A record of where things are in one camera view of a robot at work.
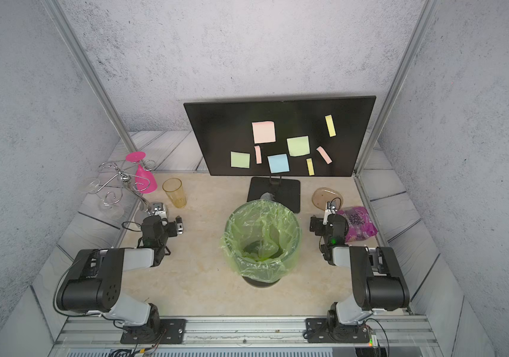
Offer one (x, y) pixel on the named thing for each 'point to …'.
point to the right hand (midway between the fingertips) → (328, 215)
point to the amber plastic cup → (173, 187)
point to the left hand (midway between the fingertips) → (170, 216)
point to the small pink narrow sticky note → (257, 155)
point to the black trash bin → (261, 285)
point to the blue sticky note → (278, 163)
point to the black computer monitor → (224, 126)
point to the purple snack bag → (359, 223)
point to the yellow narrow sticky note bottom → (310, 166)
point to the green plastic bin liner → (262, 240)
